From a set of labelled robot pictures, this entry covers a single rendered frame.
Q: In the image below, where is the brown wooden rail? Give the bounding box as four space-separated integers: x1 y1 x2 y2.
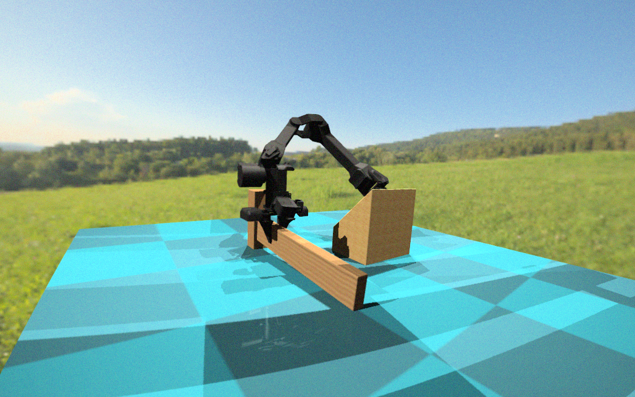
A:
257 221 368 311

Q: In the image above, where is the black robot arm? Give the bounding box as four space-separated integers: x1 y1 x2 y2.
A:
238 114 389 218

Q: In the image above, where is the dark brown wooden post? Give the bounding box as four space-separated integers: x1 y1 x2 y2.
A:
247 189 266 249

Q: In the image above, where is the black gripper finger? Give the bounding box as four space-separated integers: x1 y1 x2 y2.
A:
259 220 273 243
277 216 295 228

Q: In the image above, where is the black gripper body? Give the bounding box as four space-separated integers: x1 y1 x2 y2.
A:
240 187 308 222

